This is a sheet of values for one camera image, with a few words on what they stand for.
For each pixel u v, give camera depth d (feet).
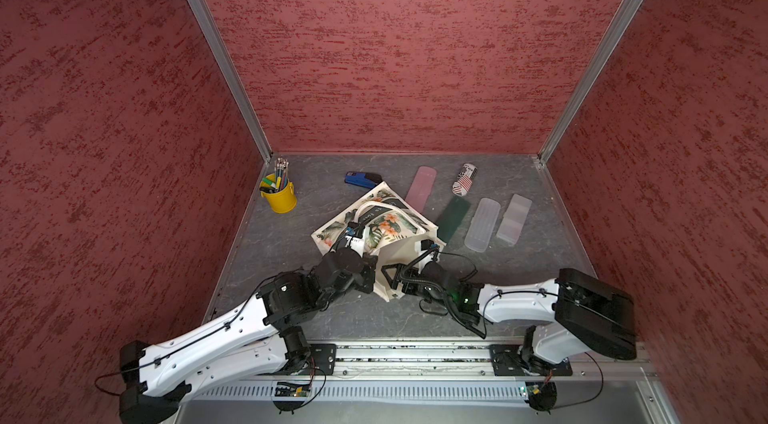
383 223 2.48
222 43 2.90
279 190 3.20
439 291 1.97
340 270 1.60
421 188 3.61
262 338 1.55
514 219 3.31
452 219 3.34
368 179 3.56
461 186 3.51
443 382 2.38
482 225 3.29
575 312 1.44
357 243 2.02
